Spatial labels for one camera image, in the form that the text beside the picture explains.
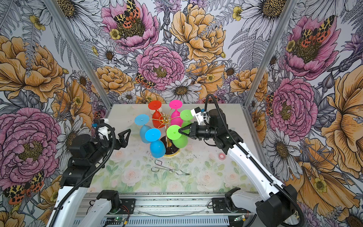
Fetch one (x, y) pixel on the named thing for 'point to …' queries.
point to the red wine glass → (158, 119)
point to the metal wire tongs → (177, 171)
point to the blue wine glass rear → (142, 119)
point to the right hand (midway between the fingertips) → (180, 135)
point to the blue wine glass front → (158, 148)
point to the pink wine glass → (176, 117)
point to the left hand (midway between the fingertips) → (123, 134)
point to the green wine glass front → (179, 140)
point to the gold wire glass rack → (165, 119)
